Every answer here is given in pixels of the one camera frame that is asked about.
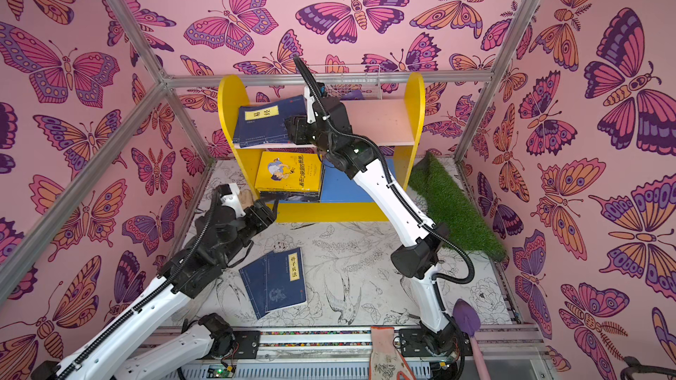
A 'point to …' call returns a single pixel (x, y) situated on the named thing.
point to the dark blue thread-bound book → (275, 281)
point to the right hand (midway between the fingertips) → (292, 115)
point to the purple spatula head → (466, 317)
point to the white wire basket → (349, 91)
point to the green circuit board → (218, 371)
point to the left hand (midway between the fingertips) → (274, 198)
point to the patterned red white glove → (385, 361)
